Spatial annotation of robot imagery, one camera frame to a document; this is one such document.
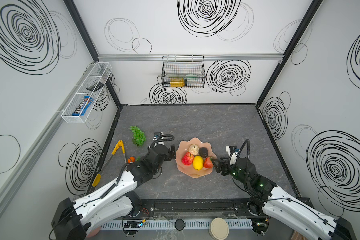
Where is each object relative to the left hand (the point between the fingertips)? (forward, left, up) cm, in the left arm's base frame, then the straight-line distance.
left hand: (169, 145), depth 78 cm
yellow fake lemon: (-4, -16, -12) cm, 21 cm away
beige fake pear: (+2, -14, -8) cm, 16 cm away
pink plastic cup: (-37, +19, +11) cm, 43 cm away
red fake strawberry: (-4, -21, -10) cm, 24 cm away
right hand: (-5, -25, -5) cm, 26 cm away
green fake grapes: (+13, +22, -13) cm, 28 cm away
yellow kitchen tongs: (-14, +39, -14) cm, 44 cm away
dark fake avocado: (+2, -19, -10) cm, 22 cm away
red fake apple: (-2, -10, -10) cm, 15 cm away
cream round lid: (-34, -24, -9) cm, 43 cm away
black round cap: (-33, -7, -6) cm, 35 cm away
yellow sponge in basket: (+35, -3, +14) cm, 38 cm away
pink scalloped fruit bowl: (-8, -12, -14) cm, 20 cm away
